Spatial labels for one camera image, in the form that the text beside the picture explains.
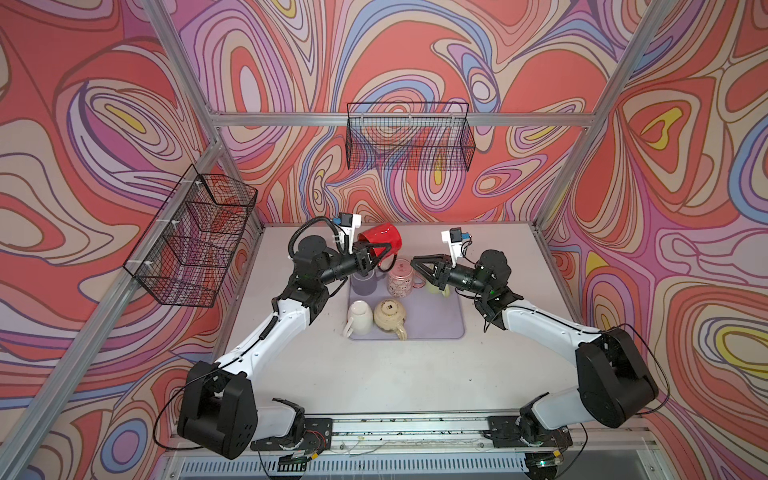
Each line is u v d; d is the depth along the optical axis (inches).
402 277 35.7
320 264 23.4
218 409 15.8
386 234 27.8
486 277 24.8
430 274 28.3
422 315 37.3
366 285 38.7
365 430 29.6
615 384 16.9
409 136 38.0
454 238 26.7
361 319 33.2
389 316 33.9
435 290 33.1
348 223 25.5
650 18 27.6
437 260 27.4
